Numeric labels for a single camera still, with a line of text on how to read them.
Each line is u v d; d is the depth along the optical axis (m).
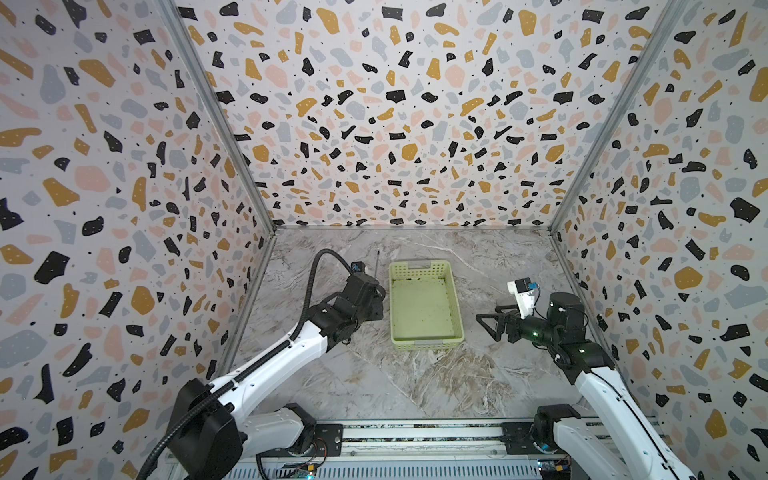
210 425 0.38
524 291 0.68
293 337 0.50
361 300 0.61
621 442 0.43
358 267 0.72
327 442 0.73
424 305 1.00
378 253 1.13
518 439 0.73
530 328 0.68
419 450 0.73
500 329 0.68
